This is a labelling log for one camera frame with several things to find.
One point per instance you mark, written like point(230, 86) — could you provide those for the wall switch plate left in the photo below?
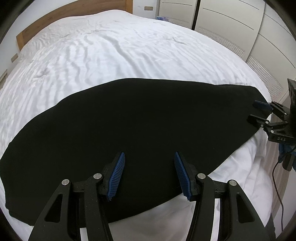
point(14, 58)

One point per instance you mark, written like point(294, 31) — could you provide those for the blue gloved hand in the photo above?
point(287, 156)

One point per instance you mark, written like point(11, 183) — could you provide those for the wall switch plate right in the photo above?
point(148, 8)

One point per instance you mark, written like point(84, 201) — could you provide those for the white duvet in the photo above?
point(77, 53)

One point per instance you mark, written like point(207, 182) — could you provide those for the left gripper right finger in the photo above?
point(238, 217)

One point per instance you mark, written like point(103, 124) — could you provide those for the wall switch plate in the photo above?
point(148, 8)
point(14, 58)

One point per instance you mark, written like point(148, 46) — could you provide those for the black pants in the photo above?
point(149, 120)

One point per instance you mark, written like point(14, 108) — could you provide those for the white wardrobe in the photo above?
point(250, 29)

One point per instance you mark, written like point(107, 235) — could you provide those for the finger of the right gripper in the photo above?
point(263, 122)
point(270, 107)

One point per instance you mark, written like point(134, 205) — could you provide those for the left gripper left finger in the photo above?
point(85, 202)

